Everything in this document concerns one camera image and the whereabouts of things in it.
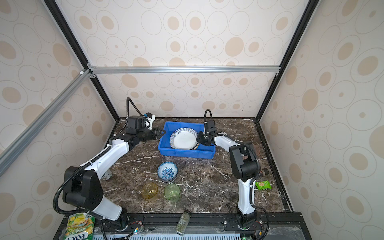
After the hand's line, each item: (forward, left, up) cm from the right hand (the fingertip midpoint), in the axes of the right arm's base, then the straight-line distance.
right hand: (197, 138), depth 100 cm
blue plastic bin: (-4, +22, -7) cm, 23 cm away
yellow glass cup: (-33, +27, -6) cm, 43 cm away
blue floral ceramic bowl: (-23, +18, -2) cm, 29 cm away
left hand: (-6, +17, +17) cm, 25 cm away
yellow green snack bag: (-50, +56, -2) cm, 75 cm away
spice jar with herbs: (-49, +7, -2) cm, 49 cm away
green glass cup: (-33, +15, -6) cm, 37 cm away
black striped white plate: (+2, +9, -3) cm, 10 cm away
